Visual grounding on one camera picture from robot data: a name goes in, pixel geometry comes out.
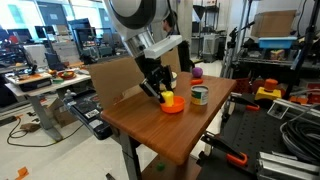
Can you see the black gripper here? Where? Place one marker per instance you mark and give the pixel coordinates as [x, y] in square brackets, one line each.
[155, 71]

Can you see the yellow toy pepper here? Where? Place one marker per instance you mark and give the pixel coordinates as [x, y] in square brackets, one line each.
[168, 98]

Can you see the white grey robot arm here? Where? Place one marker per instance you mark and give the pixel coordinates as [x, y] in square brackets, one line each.
[136, 20]

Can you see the orange plate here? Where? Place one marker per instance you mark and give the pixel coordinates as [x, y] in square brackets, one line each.
[173, 106]

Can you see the orange toy carrot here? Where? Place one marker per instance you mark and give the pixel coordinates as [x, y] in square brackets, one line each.
[196, 81]

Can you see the black office chair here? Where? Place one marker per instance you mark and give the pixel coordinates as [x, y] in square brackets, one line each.
[185, 56]

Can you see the tin can yellow green label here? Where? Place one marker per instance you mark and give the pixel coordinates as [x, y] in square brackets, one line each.
[199, 95]

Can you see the purple toy ball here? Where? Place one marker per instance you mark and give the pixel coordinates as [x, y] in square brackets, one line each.
[197, 72]

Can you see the brown cardboard panel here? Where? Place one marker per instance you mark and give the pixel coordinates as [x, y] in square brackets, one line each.
[113, 81]

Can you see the grey fan unit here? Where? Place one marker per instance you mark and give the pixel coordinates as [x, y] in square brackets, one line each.
[211, 48]

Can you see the black flat equipment platform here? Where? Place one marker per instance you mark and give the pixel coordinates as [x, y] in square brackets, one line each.
[88, 113]

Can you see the small green object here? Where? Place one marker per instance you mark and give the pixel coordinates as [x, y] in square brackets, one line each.
[161, 166]

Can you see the black tripod stand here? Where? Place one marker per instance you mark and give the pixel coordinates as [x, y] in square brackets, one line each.
[233, 50]

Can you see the clear plastic bottle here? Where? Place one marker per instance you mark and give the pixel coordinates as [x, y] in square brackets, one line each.
[69, 96]

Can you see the red bowl with toy fruit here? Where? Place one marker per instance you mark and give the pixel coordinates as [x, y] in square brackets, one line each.
[66, 74]

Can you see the small cardboard box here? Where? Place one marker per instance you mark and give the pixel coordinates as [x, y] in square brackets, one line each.
[61, 113]

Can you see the yellow emergency stop red button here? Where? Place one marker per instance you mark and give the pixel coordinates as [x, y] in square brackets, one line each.
[268, 90]

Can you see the black perforated breadboard table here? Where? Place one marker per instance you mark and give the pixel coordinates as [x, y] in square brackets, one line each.
[260, 133]

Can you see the white desk grey legs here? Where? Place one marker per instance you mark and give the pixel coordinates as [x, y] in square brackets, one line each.
[43, 100]

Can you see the black device on desk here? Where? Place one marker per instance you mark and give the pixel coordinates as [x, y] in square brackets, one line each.
[35, 85]

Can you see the colourful toy on shelf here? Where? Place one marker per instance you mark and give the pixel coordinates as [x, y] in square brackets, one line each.
[277, 54]

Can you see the blue plastic bin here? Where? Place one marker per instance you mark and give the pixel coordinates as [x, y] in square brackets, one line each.
[276, 42]

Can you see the large cardboard box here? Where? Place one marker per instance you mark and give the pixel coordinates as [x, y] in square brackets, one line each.
[273, 23]

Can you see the silver aluminium extrusion bars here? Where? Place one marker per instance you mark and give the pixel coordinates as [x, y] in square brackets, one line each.
[286, 166]

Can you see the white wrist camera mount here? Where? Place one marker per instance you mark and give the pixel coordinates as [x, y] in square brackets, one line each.
[162, 46]

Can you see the black metal table frame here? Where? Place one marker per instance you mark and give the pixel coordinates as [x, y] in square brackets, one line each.
[130, 156]

